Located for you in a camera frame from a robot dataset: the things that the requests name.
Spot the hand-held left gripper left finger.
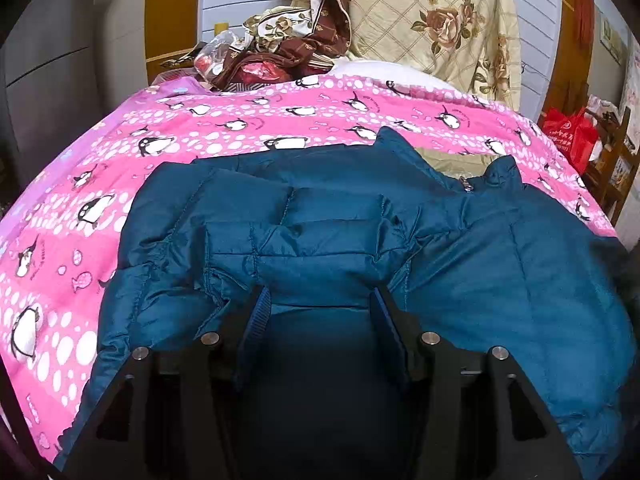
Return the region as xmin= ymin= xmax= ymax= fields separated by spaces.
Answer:
xmin=65 ymin=285 xmax=272 ymax=480

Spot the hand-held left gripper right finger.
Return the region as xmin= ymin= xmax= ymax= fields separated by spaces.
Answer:
xmin=369 ymin=282 xmax=583 ymax=480

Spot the blue quilted down jacket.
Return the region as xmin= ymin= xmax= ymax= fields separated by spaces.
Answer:
xmin=52 ymin=125 xmax=638 ymax=480

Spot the pink penguin print blanket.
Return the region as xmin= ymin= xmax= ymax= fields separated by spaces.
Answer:
xmin=0 ymin=72 xmax=621 ymax=467

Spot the red foil packet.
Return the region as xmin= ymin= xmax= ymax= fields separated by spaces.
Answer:
xmin=235 ymin=60 xmax=294 ymax=86

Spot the white pillow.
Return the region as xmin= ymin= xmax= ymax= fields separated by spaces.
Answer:
xmin=330 ymin=60 xmax=463 ymax=94

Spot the red shopping bag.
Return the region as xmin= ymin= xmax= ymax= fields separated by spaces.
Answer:
xmin=542 ymin=106 xmax=599 ymax=174

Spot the wooden chair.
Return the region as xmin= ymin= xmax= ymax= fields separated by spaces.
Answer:
xmin=582 ymin=105 xmax=634 ymax=222

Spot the clear plastic bag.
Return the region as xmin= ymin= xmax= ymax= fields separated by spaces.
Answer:
xmin=194 ymin=30 xmax=247 ymax=82

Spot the brown patterned cloth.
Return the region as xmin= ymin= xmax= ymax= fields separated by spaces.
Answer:
xmin=200 ymin=0 xmax=352 ymax=94

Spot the cream floral quilt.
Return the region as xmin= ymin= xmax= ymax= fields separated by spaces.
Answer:
xmin=292 ymin=0 xmax=522 ymax=111

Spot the wooden door panel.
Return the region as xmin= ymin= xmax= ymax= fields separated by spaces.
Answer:
xmin=145 ymin=0 xmax=204 ymax=84

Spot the pink floral curtain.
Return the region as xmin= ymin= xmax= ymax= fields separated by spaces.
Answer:
xmin=617 ymin=40 xmax=640 ymax=127

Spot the framed wall picture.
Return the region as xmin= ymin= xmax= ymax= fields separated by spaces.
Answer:
xmin=600 ymin=17 xmax=627 ymax=64

